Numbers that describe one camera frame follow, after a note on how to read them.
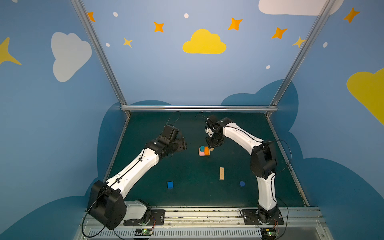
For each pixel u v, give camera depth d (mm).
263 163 536
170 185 827
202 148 977
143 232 706
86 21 727
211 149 920
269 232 712
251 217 741
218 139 777
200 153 965
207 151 979
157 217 744
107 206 397
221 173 886
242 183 856
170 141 608
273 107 1165
